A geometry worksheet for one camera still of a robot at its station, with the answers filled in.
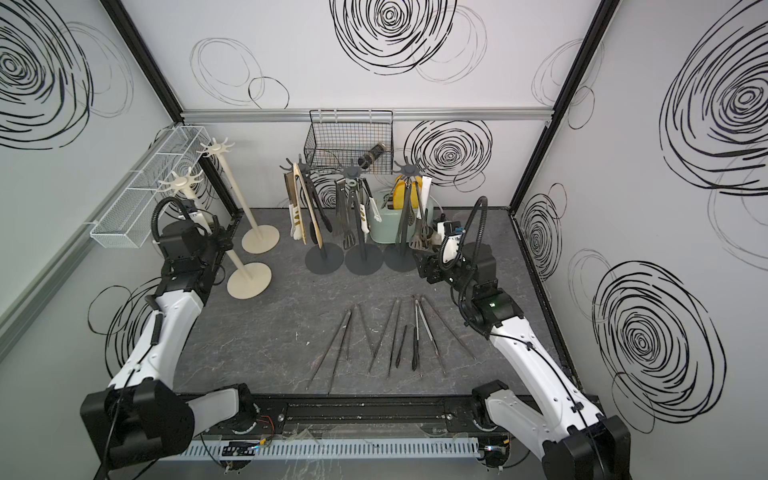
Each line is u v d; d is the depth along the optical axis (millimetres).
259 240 1092
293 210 808
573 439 380
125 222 708
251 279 940
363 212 788
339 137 963
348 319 905
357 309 937
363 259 1049
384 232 996
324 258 1049
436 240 1059
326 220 908
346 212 788
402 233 991
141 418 388
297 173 723
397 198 982
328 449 771
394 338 866
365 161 889
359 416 753
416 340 854
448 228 629
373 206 820
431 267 654
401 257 1059
